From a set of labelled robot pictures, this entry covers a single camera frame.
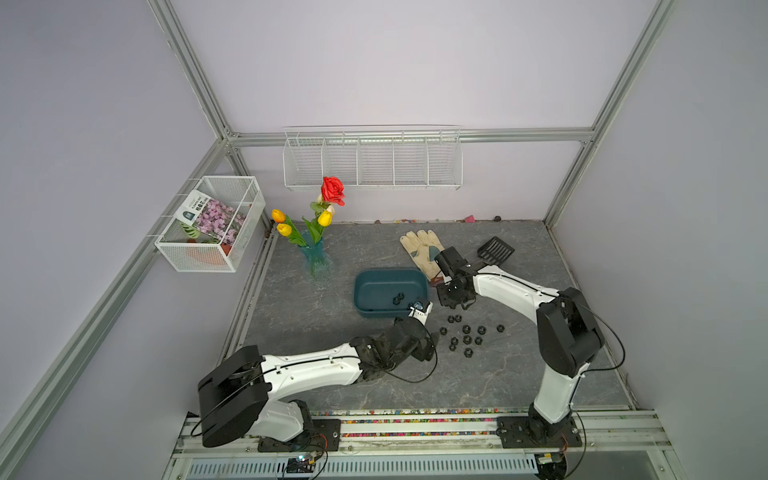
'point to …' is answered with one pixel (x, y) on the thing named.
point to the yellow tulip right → (325, 218)
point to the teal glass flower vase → (316, 264)
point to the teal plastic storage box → (388, 292)
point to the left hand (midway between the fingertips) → (427, 330)
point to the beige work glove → (424, 247)
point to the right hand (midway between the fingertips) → (447, 294)
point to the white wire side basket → (188, 249)
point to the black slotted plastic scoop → (495, 251)
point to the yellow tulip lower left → (284, 229)
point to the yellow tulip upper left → (278, 216)
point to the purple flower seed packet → (210, 216)
